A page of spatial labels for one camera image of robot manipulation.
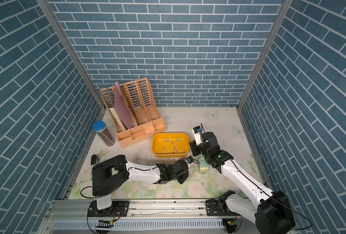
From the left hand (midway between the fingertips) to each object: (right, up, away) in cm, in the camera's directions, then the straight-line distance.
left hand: (190, 175), depth 85 cm
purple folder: (-48, +43, +14) cm, 66 cm away
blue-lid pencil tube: (-53, +29, -1) cm, 61 cm away
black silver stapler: (-58, +8, +1) cm, 58 cm away
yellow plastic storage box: (-16, +16, +13) cm, 26 cm away
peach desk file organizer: (-37, +51, +26) cm, 68 cm away
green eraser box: (+7, +6, -5) cm, 10 cm away
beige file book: (-45, +29, +5) cm, 54 cm away
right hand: (+1, +20, -3) cm, 20 cm away
